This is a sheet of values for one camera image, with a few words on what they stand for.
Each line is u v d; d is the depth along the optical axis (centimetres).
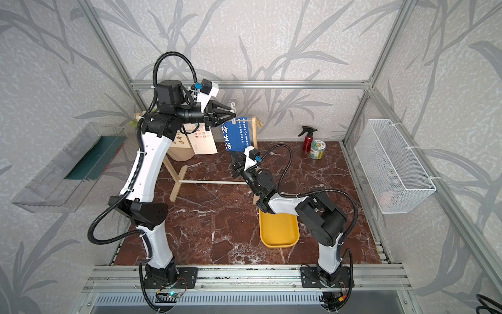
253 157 66
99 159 65
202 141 72
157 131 51
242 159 72
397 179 61
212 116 58
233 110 63
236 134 69
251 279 75
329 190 49
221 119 66
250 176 71
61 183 64
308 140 109
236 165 71
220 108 62
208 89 54
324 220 48
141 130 51
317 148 108
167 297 72
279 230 86
